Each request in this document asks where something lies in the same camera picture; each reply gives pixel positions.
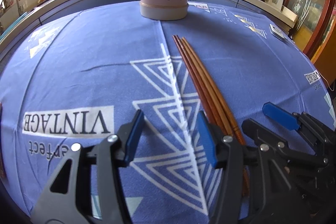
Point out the brown wooden chopstick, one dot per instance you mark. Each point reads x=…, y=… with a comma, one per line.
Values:
x=234, y=125
x=203, y=93
x=226, y=129

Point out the white round button device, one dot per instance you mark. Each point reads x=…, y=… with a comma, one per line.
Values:
x=276, y=32

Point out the blue patterned tablecloth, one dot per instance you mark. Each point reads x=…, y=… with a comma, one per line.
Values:
x=77, y=79

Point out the smartphone on table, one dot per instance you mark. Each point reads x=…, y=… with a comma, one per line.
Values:
x=2, y=168

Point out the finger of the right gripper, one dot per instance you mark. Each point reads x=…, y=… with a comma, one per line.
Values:
x=262, y=135
x=316, y=134

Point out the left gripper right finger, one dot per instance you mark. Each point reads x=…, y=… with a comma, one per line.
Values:
x=224, y=152

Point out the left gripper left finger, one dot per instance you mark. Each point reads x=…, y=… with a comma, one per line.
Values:
x=66, y=197

